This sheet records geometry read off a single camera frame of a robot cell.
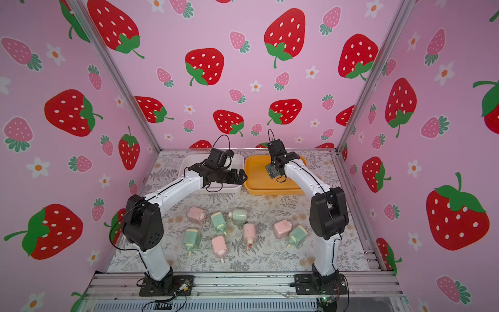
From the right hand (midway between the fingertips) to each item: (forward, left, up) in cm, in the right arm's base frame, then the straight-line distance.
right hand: (291, 163), depth 94 cm
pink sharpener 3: (-33, +18, -8) cm, 39 cm away
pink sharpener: (-27, +42, -8) cm, 51 cm away
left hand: (-9, +24, 0) cm, 25 cm away
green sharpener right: (-33, -2, -9) cm, 34 cm away
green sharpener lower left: (-37, +42, -9) cm, 57 cm away
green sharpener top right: (-26, +23, -7) cm, 36 cm away
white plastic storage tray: (+7, +57, -10) cm, 59 cm away
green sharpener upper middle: (-29, +31, -8) cm, 44 cm away
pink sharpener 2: (-39, +29, -9) cm, 50 cm away
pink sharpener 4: (-30, +4, -9) cm, 31 cm away
